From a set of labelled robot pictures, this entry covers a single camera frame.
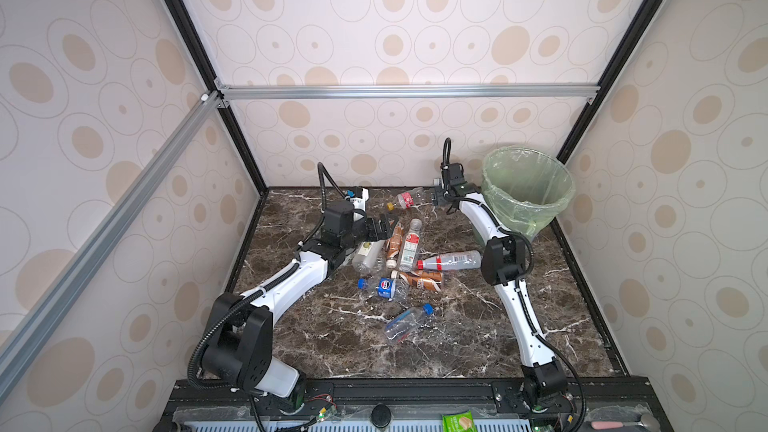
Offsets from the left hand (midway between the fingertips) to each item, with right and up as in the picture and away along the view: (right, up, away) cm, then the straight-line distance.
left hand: (393, 214), depth 81 cm
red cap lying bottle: (+19, -15, +13) cm, 28 cm away
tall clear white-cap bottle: (-8, -13, +12) cm, 19 cm away
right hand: (+21, +10, +32) cm, 40 cm away
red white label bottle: (+6, -11, +16) cm, 20 cm away
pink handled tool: (+61, -50, -10) cm, 79 cm away
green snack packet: (+15, -48, -12) cm, 52 cm away
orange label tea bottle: (+1, -10, +16) cm, 19 cm away
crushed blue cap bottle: (+4, -31, +5) cm, 32 cm away
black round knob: (-3, -42, -19) cm, 46 cm away
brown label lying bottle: (+10, -20, +8) cm, 24 cm away
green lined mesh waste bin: (+45, +9, +19) cm, 50 cm away
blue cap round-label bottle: (-2, -21, +6) cm, 22 cm away
